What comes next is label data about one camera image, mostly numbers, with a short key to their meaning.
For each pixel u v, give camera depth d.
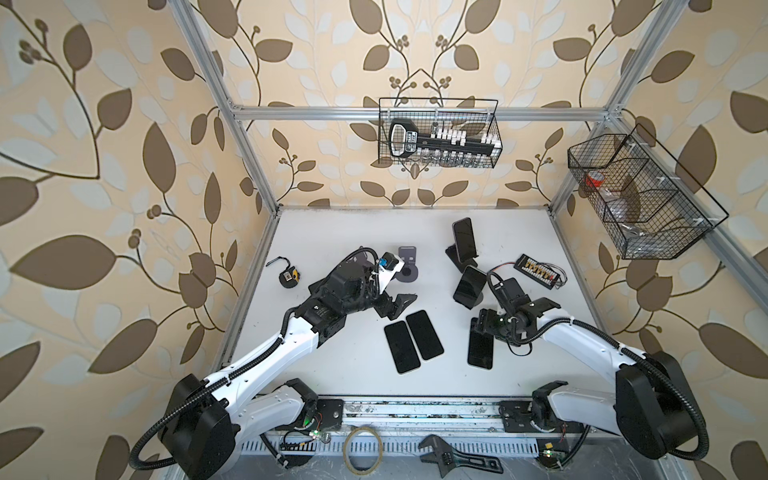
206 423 0.39
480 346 0.83
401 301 0.66
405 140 0.85
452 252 1.07
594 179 0.87
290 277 0.98
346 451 0.67
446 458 0.68
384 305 0.66
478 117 0.91
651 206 0.73
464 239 0.97
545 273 0.99
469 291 1.05
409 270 1.02
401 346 0.87
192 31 0.75
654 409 0.41
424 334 0.89
